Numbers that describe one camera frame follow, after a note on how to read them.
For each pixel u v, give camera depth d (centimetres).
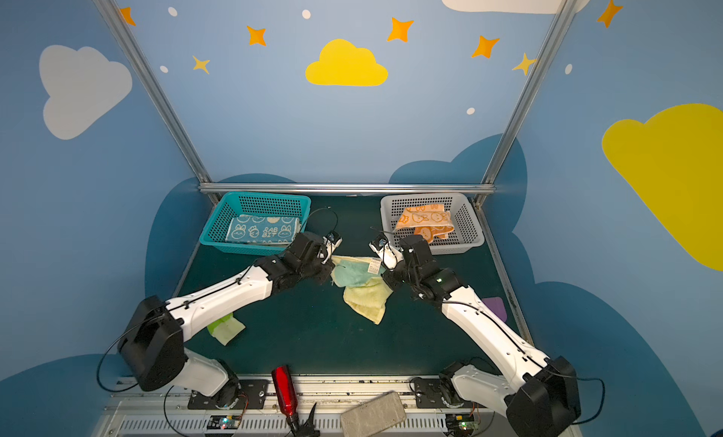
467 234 105
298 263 64
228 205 108
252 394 75
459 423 71
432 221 107
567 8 71
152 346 42
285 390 72
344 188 137
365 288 92
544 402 40
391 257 68
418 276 58
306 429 68
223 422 71
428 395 75
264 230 107
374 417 69
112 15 72
